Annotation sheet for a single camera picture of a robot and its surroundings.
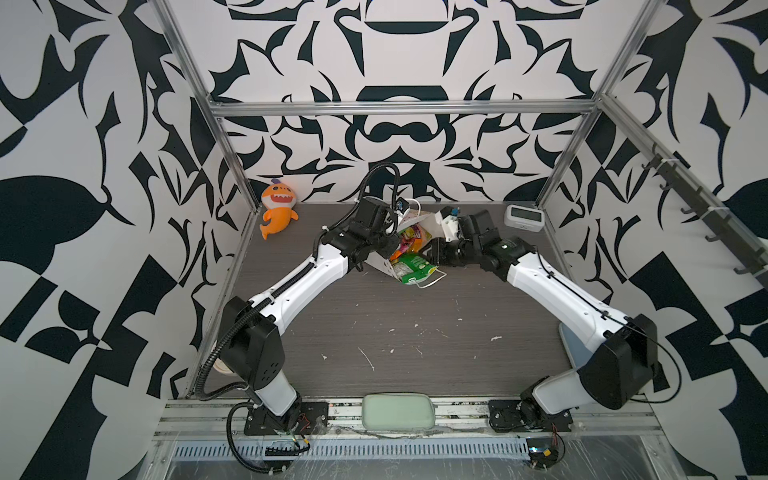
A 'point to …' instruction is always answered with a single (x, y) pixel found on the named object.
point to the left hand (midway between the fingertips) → (394, 224)
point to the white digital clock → (524, 218)
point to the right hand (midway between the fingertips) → (424, 251)
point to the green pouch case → (398, 412)
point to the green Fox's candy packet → (412, 269)
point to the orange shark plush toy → (280, 197)
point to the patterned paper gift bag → (414, 233)
